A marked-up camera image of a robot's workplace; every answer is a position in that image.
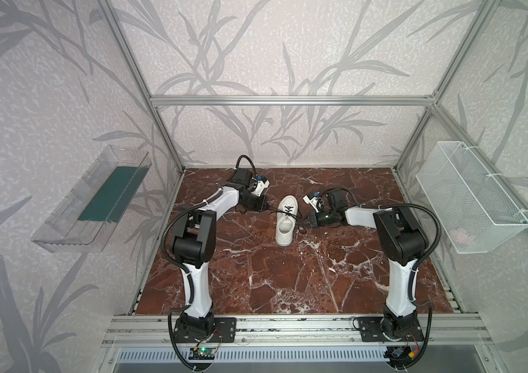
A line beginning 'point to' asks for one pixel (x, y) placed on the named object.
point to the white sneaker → (286, 224)
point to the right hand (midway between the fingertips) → (300, 217)
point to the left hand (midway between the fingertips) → (269, 198)
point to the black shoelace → (286, 213)
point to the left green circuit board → (203, 351)
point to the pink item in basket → (460, 235)
